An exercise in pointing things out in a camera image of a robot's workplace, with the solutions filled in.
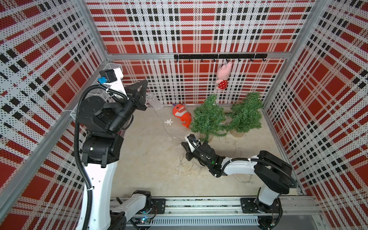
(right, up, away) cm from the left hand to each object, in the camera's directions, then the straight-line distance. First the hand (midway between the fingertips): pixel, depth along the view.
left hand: (149, 82), depth 49 cm
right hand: (+10, -27, +32) cm, 42 cm away
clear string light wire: (+11, -42, +39) cm, 59 cm away
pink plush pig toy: (+35, +17, +43) cm, 58 cm away
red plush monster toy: (+6, -6, +59) cm, 59 cm away
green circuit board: (-8, -63, +20) cm, 66 cm away
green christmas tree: (+46, -11, +33) cm, 57 cm away
